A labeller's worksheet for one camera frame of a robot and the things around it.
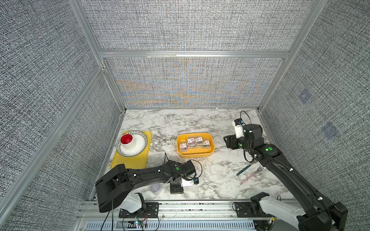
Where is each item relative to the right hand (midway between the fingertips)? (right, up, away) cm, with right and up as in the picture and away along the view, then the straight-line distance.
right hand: (231, 132), depth 77 cm
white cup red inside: (-63, -7, +18) cm, 66 cm away
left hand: (-28, -29, +3) cm, 41 cm away
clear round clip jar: (-41, -30, +1) cm, 51 cm away
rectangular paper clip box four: (-10, -9, +20) cm, 24 cm away
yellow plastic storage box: (-18, -14, +17) cm, 28 cm away
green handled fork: (+13, -22, +10) cm, 28 cm away
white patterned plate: (-55, -8, +21) cm, 60 cm away
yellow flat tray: (-54, -19, +15) cm, 59 cm away
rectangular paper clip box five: (-21, -8, +17) cm, 28 cm away
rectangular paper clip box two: (-26, -10, +17) cm, 33 cm away
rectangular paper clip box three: (-15, -8, +17) cm, 25 cm away
